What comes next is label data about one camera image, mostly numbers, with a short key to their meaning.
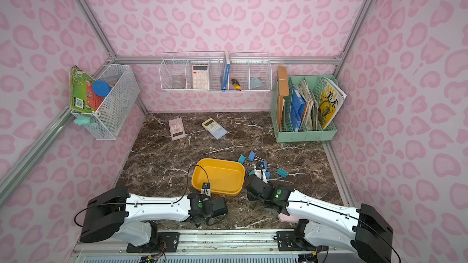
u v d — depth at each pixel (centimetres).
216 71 99
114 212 48
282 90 83
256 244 73
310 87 104
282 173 91
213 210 61
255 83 100
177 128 110
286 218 76
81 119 64
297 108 96
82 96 71
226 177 91
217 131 108
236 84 93
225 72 86
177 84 96
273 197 56
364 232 40
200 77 94
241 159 97
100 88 75
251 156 98
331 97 98
